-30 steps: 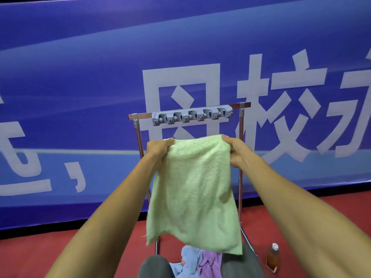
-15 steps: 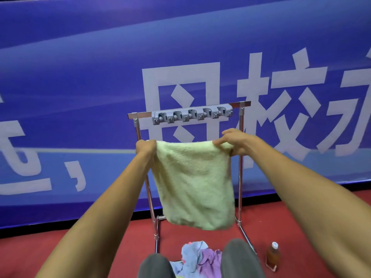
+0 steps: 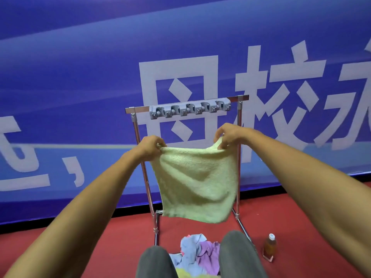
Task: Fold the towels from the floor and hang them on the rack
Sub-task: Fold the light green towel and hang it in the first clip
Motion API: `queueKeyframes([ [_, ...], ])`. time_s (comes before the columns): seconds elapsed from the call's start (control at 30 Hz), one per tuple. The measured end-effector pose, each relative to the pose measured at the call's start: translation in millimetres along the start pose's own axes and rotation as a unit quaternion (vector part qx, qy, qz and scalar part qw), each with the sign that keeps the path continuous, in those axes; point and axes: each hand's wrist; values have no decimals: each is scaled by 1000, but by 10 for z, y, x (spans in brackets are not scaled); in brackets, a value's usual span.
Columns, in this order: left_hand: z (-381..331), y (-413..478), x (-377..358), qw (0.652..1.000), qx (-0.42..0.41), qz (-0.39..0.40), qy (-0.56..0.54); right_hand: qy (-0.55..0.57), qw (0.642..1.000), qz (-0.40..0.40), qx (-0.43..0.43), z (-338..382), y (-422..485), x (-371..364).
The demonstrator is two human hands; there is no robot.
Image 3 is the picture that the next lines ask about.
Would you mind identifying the person's right hand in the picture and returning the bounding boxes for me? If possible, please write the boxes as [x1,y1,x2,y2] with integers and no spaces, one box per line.
[213,123,253,150]

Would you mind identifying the person's left hand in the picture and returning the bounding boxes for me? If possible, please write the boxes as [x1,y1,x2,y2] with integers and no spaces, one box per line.
[134,135,167,163]

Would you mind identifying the chrome metal rack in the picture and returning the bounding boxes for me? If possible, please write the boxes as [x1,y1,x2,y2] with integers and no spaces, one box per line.
[125,95,259,255]

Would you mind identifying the light green towel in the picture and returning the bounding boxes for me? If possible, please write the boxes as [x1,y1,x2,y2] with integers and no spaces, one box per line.
[150,137,239,224]

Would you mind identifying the light blue towel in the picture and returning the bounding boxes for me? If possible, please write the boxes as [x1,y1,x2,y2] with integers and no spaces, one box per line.
[169,234,208,278]

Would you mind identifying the purple towel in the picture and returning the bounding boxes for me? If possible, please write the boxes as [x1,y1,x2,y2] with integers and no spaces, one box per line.
[197,241,221,276]

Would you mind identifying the yellow towel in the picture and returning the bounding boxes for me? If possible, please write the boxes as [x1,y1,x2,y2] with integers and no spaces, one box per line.
[174,268,221,278]

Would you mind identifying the person's left forearm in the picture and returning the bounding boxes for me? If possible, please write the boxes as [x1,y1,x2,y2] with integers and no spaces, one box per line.
[4,147,145,278]

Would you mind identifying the person's right forearm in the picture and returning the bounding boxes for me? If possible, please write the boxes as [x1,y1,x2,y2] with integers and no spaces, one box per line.
[246,129,371,278]

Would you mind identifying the blue printed banner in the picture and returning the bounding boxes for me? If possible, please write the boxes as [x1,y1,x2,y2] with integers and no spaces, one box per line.
[0,0,371,226]

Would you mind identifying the bottle of amber liquid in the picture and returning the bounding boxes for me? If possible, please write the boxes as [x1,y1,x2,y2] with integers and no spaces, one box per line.
[262,233,277,263]

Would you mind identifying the grey trousers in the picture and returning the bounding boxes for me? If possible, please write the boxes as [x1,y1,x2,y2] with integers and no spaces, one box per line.
[135,230,269,278]

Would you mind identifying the grey plastic hook rail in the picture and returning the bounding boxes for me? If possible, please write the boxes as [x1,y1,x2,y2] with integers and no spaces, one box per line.
[149,98,232,120]

